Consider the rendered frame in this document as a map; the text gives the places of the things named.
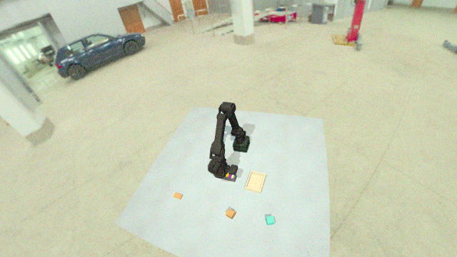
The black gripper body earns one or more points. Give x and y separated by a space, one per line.
232 170

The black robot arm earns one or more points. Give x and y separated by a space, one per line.
218 146

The small turquoise cube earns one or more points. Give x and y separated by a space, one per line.
270 220

